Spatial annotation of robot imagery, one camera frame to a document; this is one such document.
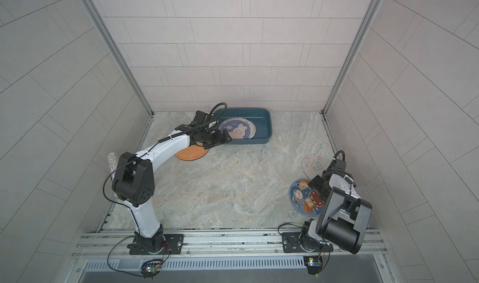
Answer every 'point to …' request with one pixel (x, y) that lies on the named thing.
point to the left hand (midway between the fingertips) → (229, 139)
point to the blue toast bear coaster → (305, 199)
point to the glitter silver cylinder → (113, 163)
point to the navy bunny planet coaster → (239, 128)
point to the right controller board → (314, 264)
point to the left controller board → (151, 268)
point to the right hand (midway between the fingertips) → (319, 189)
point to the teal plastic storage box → (261, 116)
